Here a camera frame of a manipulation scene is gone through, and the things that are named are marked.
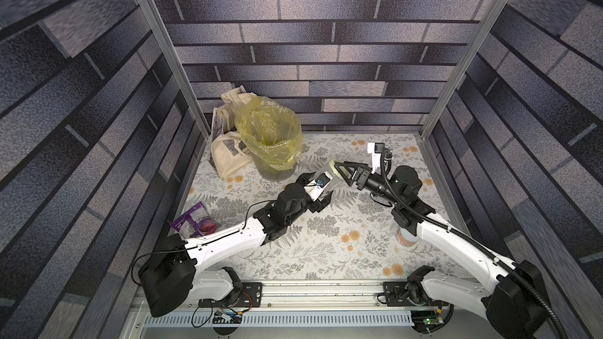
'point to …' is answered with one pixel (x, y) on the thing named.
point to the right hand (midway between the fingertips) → (336, 164)
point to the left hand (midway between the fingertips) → (323, 180)
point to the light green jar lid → (332, 162)
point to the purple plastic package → (195, 223)
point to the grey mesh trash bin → (268, 173)
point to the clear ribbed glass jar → (334, 178)
